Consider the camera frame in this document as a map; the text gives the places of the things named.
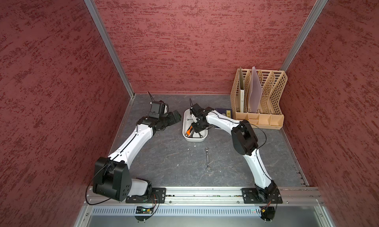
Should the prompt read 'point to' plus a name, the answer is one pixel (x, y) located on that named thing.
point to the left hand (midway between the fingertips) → (174, 121)
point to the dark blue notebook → (227, 112)
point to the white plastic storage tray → (187, 120)
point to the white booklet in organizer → (242, 100)
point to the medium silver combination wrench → (208, 168)
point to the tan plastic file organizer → (270, 114)
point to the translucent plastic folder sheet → (255, 91)
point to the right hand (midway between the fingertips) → (198, 130)
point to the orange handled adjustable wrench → (188, 133)
